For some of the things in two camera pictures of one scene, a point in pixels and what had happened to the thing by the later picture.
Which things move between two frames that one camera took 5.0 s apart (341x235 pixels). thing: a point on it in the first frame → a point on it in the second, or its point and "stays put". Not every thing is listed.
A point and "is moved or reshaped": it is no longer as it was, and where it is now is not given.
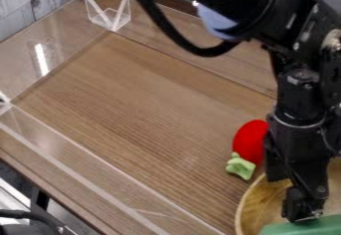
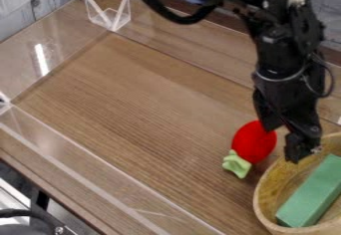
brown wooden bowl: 260,206 is moved or reshaped
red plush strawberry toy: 248,139 stays put
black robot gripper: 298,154 → 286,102
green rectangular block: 322,225 is moved or reshaped
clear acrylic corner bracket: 110,19 stays put
